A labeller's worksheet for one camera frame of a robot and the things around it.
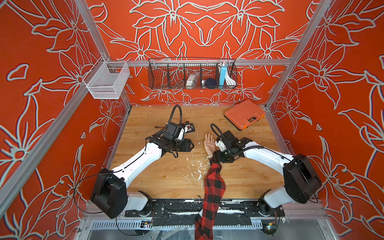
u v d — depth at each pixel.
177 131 0.64
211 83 0.95
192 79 0.92
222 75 0.87
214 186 0.76
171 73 1.01
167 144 0.57
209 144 0.94
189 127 1.04
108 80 0.95
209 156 0.87
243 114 1.08
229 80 0.92
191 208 0.74
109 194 0.40
